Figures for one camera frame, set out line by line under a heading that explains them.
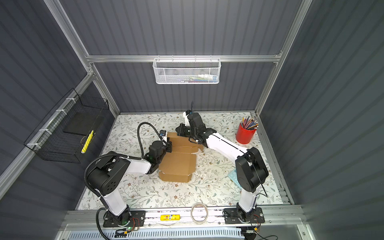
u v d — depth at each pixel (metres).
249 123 0.96
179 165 0.96
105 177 0.48
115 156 0.55
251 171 0.47
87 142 0.70
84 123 0.76
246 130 0.93
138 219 0.72
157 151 0.72
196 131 0.66
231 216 0.73
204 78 0.91
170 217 0.73
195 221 0.72
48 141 0.64
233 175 0.87
